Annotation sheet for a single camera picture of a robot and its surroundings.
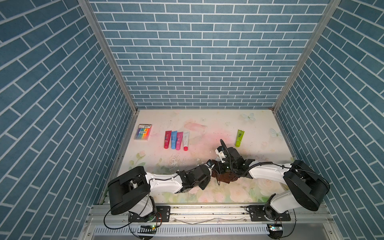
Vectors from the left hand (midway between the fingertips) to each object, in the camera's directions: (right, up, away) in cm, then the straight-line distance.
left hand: (211, 179), depth 84 cm
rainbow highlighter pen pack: (-47, +25, +21) cm, 57 cm away
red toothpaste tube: (-29, +21, +18) cm, 40 cm away
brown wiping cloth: (+8, +1, 0) cm, 8 cm away
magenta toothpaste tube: (-21, +20, +17) cm, 33 cm away
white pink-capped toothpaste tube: (-16, +20, +16) cm, 30 cm away
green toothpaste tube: (+23, +24, +21) cm, 39 cm away
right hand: (+3, +5, +4) cm, 7 cm away
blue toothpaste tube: (-24, +20, +18) cm, 36 cm away
